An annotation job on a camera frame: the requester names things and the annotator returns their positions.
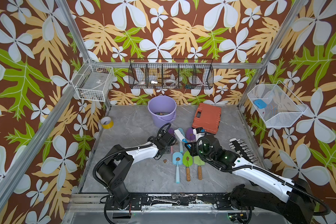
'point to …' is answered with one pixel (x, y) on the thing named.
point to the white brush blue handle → (181, 137)
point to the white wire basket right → (277, 107)
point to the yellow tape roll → (107, 122)
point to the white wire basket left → (93, 81)
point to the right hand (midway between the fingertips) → (184, 144)
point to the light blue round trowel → (177, 159)
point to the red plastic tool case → (208, 117)
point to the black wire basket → (171, 73)
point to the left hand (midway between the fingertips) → (166, 146)
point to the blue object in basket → (260, 103)
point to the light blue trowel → (181, 143)
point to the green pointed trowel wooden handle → (187, 160)
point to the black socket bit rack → (242, 149)
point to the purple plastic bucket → (163, 109)
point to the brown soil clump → (165, 161)
